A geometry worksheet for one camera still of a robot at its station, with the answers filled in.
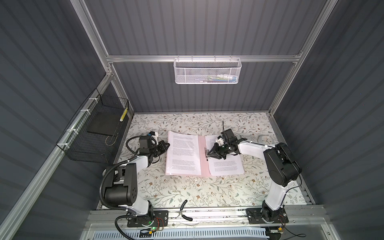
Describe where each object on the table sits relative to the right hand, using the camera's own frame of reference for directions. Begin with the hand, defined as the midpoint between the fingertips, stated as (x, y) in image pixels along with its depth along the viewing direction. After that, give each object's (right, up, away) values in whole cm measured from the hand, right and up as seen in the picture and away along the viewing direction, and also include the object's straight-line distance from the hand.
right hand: (209, 155), depth 92 cm
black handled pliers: (-16, -26, -16) cm, 35 cm away
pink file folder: (-3, -8, -2) cm, 9 cm away
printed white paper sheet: (-17, 0, +1) cm, 17 cm away
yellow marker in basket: (-49, +25, -10) cm, 55 cm away
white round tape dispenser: (+39, +9, +9) cm, 41 cm away
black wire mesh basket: (-61, +10, -28) cm, 68 cm away
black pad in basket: (-55, +20, -15) cm, 61 cm away
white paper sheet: (+14, -6, 0) cm, 15 cm away
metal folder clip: (-1, +2, +6) cm, 7 cm away
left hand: (-25, +7, +1) cm, 26 cm away
